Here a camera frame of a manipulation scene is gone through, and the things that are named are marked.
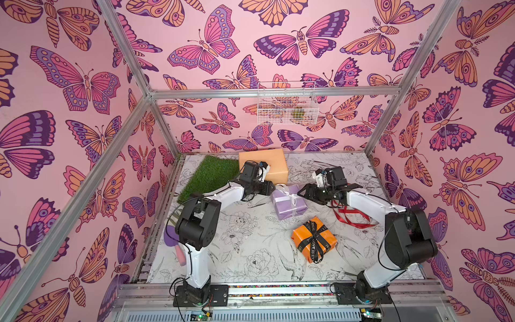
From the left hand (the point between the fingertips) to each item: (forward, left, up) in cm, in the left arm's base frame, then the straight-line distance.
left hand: (274, 186), depth 96 cm
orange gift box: (-23, -10, -1) cm, 25 cm away
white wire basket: (+30, -6, +26) cm, 40 cm away
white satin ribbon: (-6, -8, 0) cm, 10 cm away
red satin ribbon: (-12, -37, -8) cm, 40 cm away
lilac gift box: (-10, -6, -1) cm, 12 cm away
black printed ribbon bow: (-27, -16, 0) cm, 31 cm away
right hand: (-5, -14, +2) cm, 15 cm away
